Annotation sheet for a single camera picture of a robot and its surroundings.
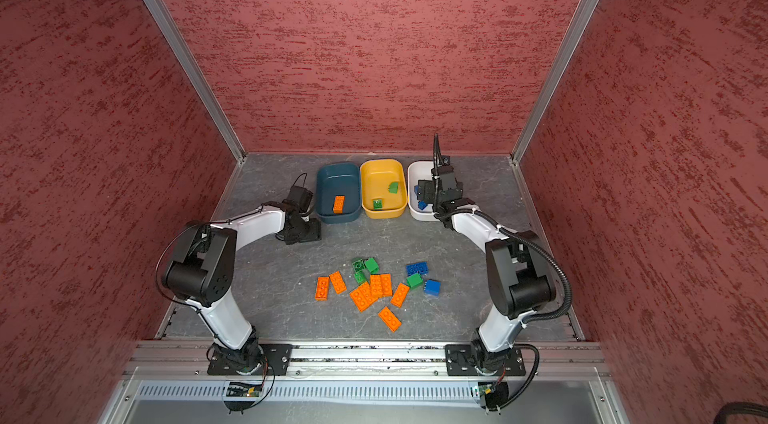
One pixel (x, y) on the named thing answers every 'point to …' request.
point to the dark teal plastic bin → (338, 193)
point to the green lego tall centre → (359, 270)
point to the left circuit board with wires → (241, 396)
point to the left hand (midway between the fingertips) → (310, 240)
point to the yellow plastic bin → (383, 189)
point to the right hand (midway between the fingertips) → (433, 188)
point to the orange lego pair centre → (382, 284)
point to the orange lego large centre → (362, 297)
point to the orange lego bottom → (390, 319)
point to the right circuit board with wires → (496, 396)
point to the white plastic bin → (419, 170)
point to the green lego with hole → (378, 204)
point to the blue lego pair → (416, 189)
